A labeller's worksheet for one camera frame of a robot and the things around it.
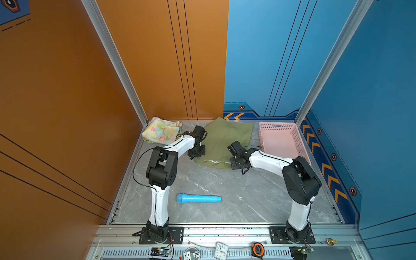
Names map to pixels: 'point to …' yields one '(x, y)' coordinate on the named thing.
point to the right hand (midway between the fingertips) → (234, 164)
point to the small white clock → (221, 251)
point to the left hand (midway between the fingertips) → (200, 153)
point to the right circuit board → (300, 253)
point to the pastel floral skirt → (161, 131)
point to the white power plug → (192, 253)
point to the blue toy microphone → (185, 198)
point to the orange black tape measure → (258, 250)
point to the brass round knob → (331, 241)
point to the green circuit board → (157, 251)
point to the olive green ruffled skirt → (218, 136)
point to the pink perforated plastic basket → (283, 139)
